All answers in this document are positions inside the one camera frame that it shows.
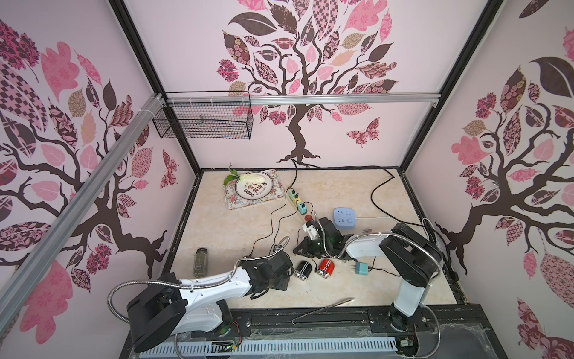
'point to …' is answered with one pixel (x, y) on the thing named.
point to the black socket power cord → (394, 219)
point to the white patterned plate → (253, 191)
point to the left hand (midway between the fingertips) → (282, 283)
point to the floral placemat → (234, 201)
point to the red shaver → (325, 268)
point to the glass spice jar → (200, 265)
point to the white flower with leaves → (252, 178)
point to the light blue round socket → (344, 218)
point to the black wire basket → (205, 114)
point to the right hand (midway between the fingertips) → (293, 250)
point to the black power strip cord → (302, 163)
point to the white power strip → (306, 216)
